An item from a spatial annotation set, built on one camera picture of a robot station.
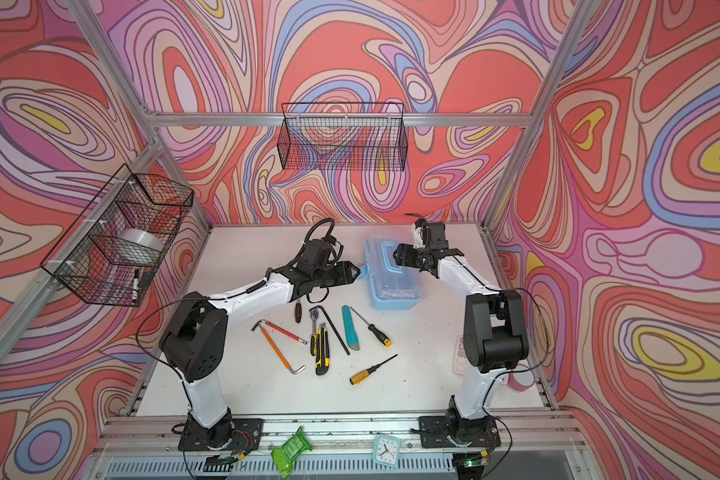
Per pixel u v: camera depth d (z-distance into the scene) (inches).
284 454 27.6
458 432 26.1
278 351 34.7
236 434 28.7
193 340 18.9
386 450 27.5
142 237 29.0
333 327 36.2
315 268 28.1
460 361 33.2
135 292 28.1
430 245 29.0
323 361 33.1
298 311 37.3
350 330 35.8
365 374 32.4
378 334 35.4
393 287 35.0
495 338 19.2
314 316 36.7
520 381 30.0
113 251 28.9
